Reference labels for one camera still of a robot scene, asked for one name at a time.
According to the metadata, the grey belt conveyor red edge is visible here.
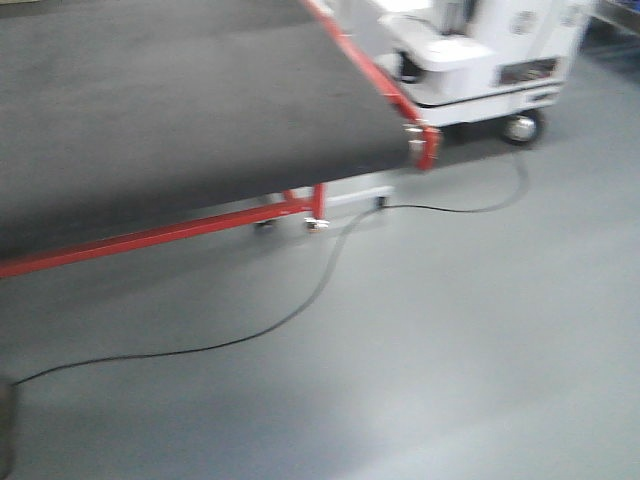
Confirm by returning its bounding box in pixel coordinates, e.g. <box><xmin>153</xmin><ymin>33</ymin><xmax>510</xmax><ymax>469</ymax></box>
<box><xmin>0</xmin><ymin>0</ymin><xmax>442</xmax><ymax>280</ymax></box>

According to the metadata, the white wheeled machine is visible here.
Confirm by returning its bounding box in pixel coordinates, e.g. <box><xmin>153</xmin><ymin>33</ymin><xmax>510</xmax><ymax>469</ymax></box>
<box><xmin>374</xmin><ymin>0</ymin><xmax>596</xmax><ymax>147</ymax></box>

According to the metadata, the black floor cable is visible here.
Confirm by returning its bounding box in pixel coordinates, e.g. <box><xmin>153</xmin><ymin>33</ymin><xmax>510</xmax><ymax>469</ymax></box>
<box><xmin>385</xmin><ymin>148</ymin><xmax>531</xmax><ymax>215</ymax></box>
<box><xmin>12</xmin><ymin>205</ymin><xmax>389</xmax><ymax>386</ymax></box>

